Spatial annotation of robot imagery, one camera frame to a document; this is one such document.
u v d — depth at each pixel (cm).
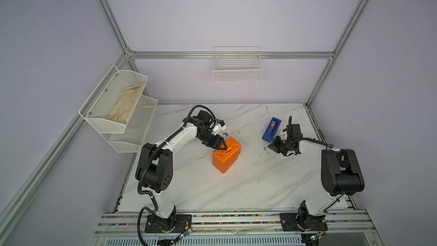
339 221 76
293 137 76
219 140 78
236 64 95
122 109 77
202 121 69
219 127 82
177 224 73
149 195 51
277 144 86
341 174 48
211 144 78
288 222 73
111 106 78
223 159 80
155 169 48
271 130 101
